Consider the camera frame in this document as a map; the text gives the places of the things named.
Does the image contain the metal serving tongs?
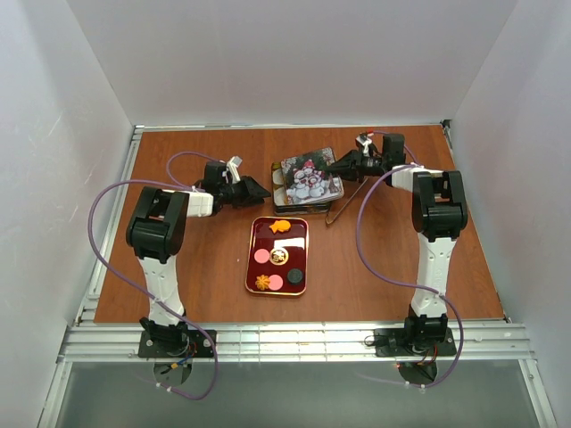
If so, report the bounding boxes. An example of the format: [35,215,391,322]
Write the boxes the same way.
[325,178,368,227]

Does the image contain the gold square cookie tin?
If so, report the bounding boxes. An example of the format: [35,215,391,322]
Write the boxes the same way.
[270,162,332,217]

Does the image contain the gold tin lid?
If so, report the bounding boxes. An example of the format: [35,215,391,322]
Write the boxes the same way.
[278,147,344,206]

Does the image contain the dark red serving tray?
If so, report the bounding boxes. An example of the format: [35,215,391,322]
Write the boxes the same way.
[244,217,309,298]

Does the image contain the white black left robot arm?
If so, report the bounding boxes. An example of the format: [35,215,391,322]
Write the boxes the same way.
[126,157,271,355]

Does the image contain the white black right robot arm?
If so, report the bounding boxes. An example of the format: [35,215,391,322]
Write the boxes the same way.
[326,131,468,352]

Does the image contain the white paper cup back-left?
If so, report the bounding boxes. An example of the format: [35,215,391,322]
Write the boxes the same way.
[272,167,284,187]

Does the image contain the orange fish-shaped cookie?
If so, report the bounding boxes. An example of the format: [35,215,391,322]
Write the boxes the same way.
[269,219,292,235]

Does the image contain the pink round cookie upper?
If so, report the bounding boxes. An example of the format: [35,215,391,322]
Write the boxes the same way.
[253,248,270,264]

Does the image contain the pink round cookie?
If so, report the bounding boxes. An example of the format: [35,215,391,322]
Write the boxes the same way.
[269,275,284,292]
[253,248,270,264]

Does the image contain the orange swirl cookie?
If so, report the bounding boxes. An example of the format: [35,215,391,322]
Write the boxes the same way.
[255,275,271,291]

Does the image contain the pink round cookie lower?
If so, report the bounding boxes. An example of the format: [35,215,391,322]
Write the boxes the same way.
[269,275,284,292]

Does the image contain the black round cookie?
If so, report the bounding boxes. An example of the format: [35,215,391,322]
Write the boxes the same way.
[286,268,304,285]

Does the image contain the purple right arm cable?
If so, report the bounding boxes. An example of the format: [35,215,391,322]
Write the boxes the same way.
[355,130,465,388]

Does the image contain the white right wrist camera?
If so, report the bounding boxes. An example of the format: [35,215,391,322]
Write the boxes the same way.
[355,132,374,157]

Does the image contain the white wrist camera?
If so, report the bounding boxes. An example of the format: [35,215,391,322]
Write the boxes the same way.
[226,156,242,184]
[355,132,374,157]

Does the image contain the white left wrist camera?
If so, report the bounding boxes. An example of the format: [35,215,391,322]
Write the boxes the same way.
[226,156,242,184]

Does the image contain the aluminium right frame rail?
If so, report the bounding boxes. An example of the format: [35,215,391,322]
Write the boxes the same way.
[440,119,453,152]

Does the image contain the aluminium frame rail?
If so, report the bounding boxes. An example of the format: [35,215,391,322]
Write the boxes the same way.
[440,119,453,152]
[58,320,535,363]
[73,125,145,326]

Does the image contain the aluminium left frame rail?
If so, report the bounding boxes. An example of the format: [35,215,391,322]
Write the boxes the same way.
[73,125,145,326]

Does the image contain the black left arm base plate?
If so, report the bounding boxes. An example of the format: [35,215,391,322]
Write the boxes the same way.
[137,330,214,358]

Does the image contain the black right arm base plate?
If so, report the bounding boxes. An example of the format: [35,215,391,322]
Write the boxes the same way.
[364,328,458,357]

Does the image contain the aluminium front frame rail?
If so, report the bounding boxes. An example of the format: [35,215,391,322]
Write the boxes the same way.
[58,320,535,363]

